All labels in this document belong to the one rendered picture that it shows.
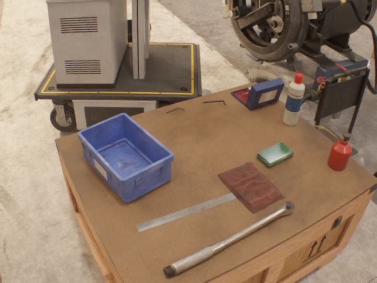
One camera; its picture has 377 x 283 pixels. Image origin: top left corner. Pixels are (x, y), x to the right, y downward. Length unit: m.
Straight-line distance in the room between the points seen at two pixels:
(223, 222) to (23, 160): 1.37
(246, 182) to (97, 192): 0.49
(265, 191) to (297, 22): 1.30
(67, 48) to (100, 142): 0.77
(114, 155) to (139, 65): 0.84
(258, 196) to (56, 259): 0.93
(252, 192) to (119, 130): 0.53
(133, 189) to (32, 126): 1.41
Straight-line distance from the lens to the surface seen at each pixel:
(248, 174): 1.32
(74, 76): 2.10
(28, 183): 2.07
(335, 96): 2.03
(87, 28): 1.96
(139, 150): 1.39
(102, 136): 1.39
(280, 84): 1.67
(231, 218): 1.19
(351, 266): 1.79
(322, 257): 1.62
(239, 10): 2.62
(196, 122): 1.55
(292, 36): 2.36
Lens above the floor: 1.37
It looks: 37 degrees down
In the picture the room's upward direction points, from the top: 4 degrees clockwise
